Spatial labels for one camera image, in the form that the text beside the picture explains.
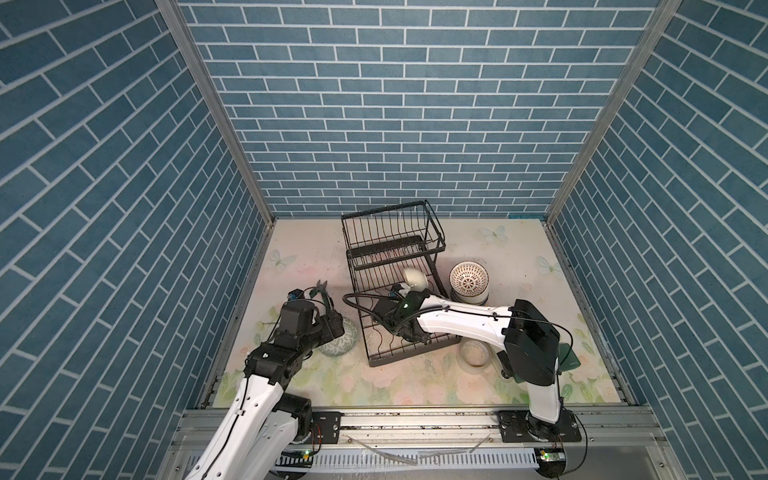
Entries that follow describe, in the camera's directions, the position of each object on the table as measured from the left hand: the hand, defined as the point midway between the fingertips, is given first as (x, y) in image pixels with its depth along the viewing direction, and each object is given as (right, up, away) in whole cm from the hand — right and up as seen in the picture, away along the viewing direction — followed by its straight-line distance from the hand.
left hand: (331, 321), depth 79 cm
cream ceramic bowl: (+23, +10, +10) cm, 27 cm away
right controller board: (+56, -34, -6) cm, 66 cm away
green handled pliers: (-8, +6, +20) cm, 22 cm away
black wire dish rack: (+15, +19, +26) cm, 35 cm away
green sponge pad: (+67, -12, +5) cm, 69 cm away
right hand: (+29, +5, +5) cm, 30 cm away
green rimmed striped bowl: (+1, -9, +8) cm, 12 cm away
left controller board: (-7, -32, -7) cm, 34 cm away
